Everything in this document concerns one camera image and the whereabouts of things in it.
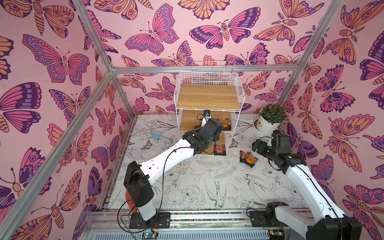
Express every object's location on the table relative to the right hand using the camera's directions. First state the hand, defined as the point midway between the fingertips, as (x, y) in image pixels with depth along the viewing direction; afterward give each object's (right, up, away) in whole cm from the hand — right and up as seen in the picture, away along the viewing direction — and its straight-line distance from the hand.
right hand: (256, 145), depth 82 cm
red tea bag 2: (-2, -8, +15) cm, 18 cm away
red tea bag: (-17, -4, +16) cm, 24 cm away
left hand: (-25, +10, -3) cm, 27 cm away
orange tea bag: (-17, +12, 0) cm, 21 cm away
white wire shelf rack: (-15, +42, +16) cm, 48 cm away
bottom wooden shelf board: (-16, +1, +20) cm, 26 cm away
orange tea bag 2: (+2, -10, +13) cm, 16 cm away
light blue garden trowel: (-62, +5, +28) cm, 68 cm away
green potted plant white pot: (+14, +16, +13) cm, 25 cm away
